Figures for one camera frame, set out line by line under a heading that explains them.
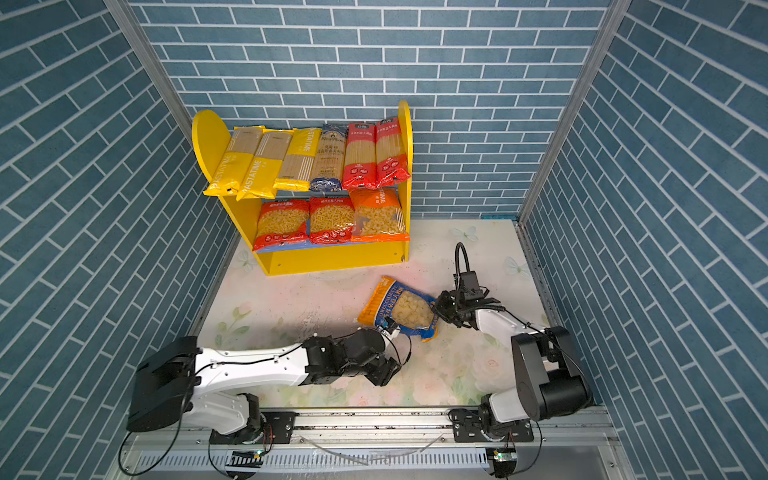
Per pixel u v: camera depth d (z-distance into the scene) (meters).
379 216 0.98
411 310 0.90
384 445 0.71
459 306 0.71
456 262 0.75
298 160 0.76
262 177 0.71
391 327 0.69
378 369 0.68
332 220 0.96
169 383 0.41
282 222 0.95
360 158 0.76
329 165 0.74
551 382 0.44
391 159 0.74
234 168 0.74
